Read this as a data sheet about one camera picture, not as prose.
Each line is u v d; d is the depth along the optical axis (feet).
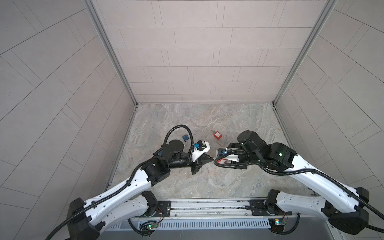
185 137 3.16
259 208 2.32
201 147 1.72
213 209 2.37
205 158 1.99
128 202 1.82
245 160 1.78
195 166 1.81
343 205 1.25
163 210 2.31
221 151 1.78
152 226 2.11
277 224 2.23
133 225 2.20
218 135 3.16
